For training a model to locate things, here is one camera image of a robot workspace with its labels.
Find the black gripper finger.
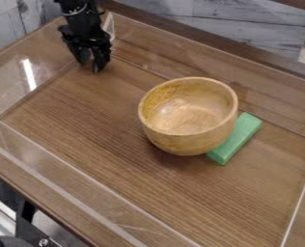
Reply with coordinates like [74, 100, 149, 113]
[91, 42, 111, 73]
[63, 39, 91, 65]

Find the brown wooden bowl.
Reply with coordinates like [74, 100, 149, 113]
[138, 77, 239, 156]

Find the black table leg bracket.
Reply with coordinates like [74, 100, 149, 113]
[15, 200, 67, 247]

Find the green rectangular block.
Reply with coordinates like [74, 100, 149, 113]
[207, 113, 262, 165]

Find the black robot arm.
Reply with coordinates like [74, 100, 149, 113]
[55, 0, 113, 73]

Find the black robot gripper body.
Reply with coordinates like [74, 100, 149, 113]
[58, 13, 113, 48]

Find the clear acrylic tray wall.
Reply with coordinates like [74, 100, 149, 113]
[0, 13, 305, 247]

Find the clear acrylic corner bracket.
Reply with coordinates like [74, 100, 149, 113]
[102, 13, 115, 41]

